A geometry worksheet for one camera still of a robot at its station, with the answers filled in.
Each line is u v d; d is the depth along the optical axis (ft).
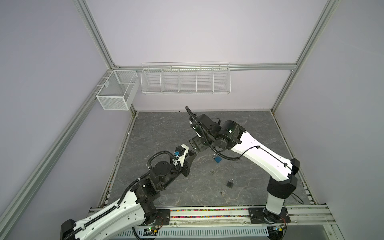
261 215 2.42
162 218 2.39
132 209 1.58
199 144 1.96
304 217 2.43
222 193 2.65
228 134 1.43
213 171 2.92
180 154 1.83
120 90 3.36
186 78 3.25
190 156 2.25
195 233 5.17
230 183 2.77
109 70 2.99
